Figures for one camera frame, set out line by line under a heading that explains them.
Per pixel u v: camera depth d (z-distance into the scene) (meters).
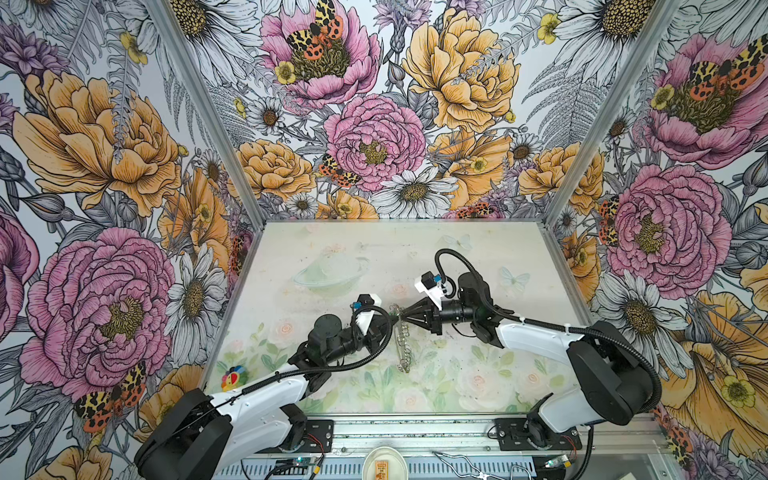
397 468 0.69
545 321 0.55
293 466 0.72
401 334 0.76
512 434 0.74
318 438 0.73
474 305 0.69
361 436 0.76
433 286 0.71
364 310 0.65
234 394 0.48
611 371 0.46
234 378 0.82
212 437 0.41
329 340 0.61
